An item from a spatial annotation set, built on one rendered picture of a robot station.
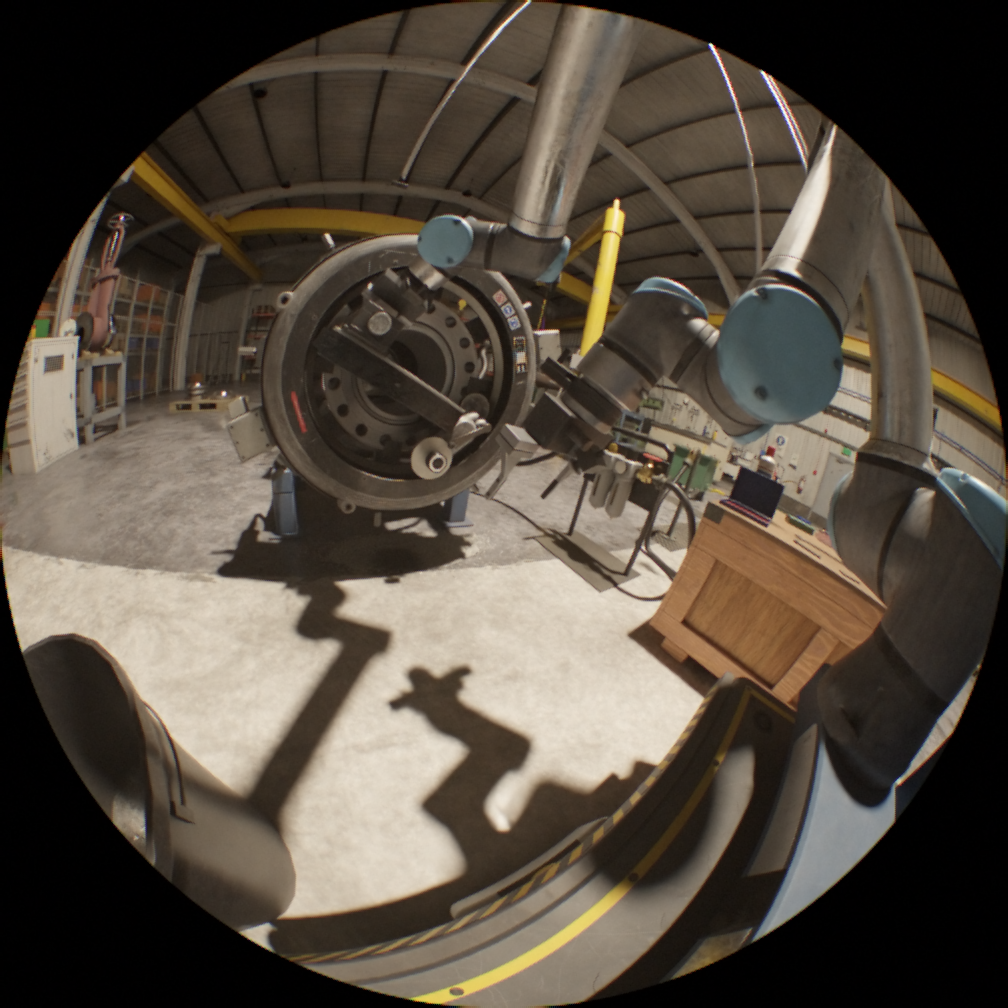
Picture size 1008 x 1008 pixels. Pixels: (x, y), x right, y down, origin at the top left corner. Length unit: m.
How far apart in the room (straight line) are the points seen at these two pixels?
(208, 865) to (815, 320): 0.59
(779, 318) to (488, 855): 0.70
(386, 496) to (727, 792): 0.85
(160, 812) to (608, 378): 0.56
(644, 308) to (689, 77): 8.38
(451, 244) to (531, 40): 8.26
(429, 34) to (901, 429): 8.74
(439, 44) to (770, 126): 6.58
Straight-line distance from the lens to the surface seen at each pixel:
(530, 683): 0.75
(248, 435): 0.78
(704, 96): 8.79
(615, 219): 5.37
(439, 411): 0.75
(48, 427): 4.11
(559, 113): 0.43
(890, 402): 0.50
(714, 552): 0.87
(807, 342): 0.23
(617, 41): 0.44
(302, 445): 0.73
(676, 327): 0.36
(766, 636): 0.93
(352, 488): 0.76
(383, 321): 0.62
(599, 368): 0.35
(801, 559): 0.85
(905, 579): 0.40
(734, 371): 0.22
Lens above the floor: 0.59
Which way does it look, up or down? 21 degrees down
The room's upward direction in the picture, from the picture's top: 13 degrees clockwise
